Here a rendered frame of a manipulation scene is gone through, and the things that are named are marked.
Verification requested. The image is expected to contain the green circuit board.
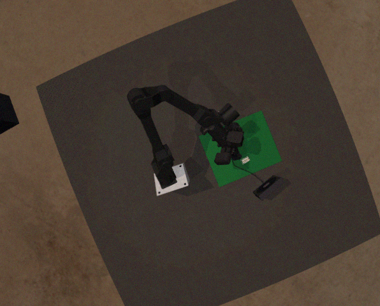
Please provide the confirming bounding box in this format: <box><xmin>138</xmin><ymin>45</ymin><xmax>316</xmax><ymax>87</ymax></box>
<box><xmin>199</xmin><ymin>110</ymin><xmax>282</xmax><ymax>187</ymax></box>

